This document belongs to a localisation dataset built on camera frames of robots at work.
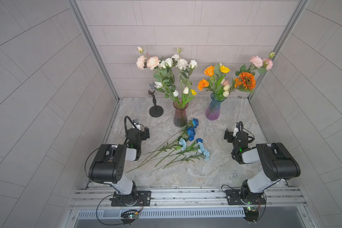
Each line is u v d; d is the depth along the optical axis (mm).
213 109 1080
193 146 892
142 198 710
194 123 962
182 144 859
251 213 677
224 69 827
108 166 446
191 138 911
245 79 716
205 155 826
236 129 807
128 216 649
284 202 717
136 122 784
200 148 845
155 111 1059
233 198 708
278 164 453
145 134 771
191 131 904
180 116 927
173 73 826
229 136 841
